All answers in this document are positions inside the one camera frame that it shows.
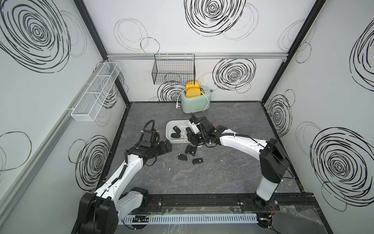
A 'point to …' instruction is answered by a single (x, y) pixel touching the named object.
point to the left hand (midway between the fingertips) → (165, 147)
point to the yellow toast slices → (193, 88)
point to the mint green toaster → (196, 104)
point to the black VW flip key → (193, 150)
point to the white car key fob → (183, 131)
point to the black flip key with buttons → (175, 135)
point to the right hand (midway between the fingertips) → (190, 138)
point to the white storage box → (181, 124)
